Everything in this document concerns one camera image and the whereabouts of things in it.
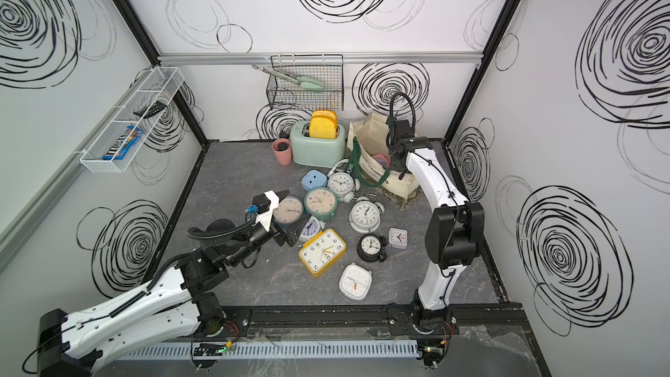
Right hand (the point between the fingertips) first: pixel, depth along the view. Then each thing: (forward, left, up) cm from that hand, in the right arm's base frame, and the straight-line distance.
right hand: (413, 164), depth 88 cm
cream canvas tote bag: (+21, +15, -8) cm, 27 cm away
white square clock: (-34, +20, -15) cm, 42 cm away
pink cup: (+13, +49, -8) cm, 51 cm away
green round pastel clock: (-8, +32, -13) cm, 35 cm away
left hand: (-24, +35, +13) cm, 44 cm away
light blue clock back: (+3, +36, -14) cm, 38 cm away
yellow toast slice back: (+22, +32, +4) cm, 39 cm away
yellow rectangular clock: (-26, +30, -15) cm, 43 cm away
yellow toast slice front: (+16, +32, +2) cm, 36 cm away
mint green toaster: (+12, +35, -8) cm, 38 cm away
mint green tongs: (+24, +38, +16) cm, 48 cm away
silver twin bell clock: (-12, +16, -14) cm, 24 cm away
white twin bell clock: (+1, +25, -15) cm, 29 cm away
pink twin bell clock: (-4, +11, +7) cm, 14 cm away
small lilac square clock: (-19, +5, -17) cm, 26 cm away
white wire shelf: (+21, +90, +17) cm, 94 cm away
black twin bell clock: (-24, +15, -15) cm, 32 cm away
